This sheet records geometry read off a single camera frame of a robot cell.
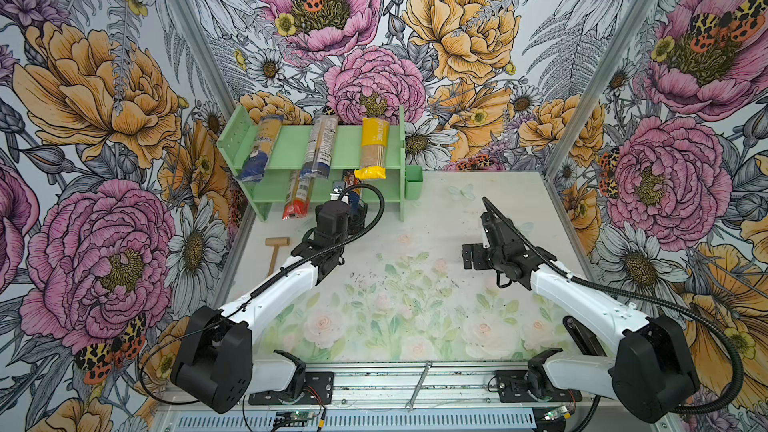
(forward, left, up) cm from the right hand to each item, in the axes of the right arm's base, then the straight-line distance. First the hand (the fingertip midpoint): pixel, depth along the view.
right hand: (480, 260), depth 86 cm
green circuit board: (-34, +49, -10) cm, 60 cm away
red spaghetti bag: (+19, +54, +7) cm, 57 cm away
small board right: (-36, -11, -11) cm, 39 cm away
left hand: (+10, +38, +10) cm, 41 cm away
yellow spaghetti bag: (+21, +29, +21) cm, 42 cm away
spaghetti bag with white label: (+24, +45, +22) cm, 55 cm away
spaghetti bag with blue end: (+35, +62, +21) cm, 74 cm away
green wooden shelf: (+27, +60, +6) cm, 66 cm away
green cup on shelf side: (+33, +16, -2) cm, 37 cm away
